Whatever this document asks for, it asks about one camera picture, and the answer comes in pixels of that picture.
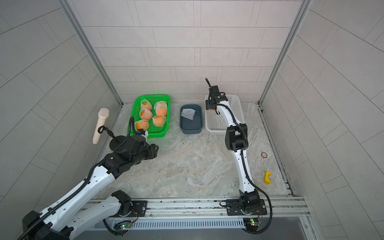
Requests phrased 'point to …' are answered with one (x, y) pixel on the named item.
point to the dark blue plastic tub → (190, 126)
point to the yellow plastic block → (266, 179)
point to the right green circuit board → (251, 224)
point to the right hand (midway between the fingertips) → (213, 103)
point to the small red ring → (263, 156)
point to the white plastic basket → (214, 123)
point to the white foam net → (188, 113)
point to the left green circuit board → (126, 226)
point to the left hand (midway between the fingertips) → (158, 147)
